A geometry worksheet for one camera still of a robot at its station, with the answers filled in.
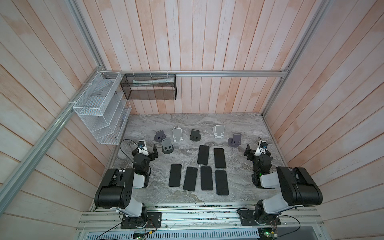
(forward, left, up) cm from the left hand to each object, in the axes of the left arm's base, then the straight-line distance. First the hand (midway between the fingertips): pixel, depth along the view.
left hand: (148, 147), depth 91 cm
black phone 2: (-17, -27, -8) cm, 33 cm away
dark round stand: (+1, -12, -4) cm, 12 cm away
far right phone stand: (+6, -57, -3) cm, 57 cm away
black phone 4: (-21, -45, -7) cm, 50 cm away
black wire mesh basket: (+28, -1, +24) cm, 38 cm away
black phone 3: (-17, -36, -9) cm, 41 cm away
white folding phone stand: (+14, -17, -5) cm, 23 cm away
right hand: (+1, -68, +1) cm, 68 cm away
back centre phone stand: (+14, -30, -7) cm, 34 cm away
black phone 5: (0, -35, -9) cm, 36 cm away
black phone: (-17, -17, -8) cm, 26 cm away
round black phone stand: (+11, -5, -4) cm, 13 cm away
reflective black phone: (-3, -46, -8) cm, 47 cm away
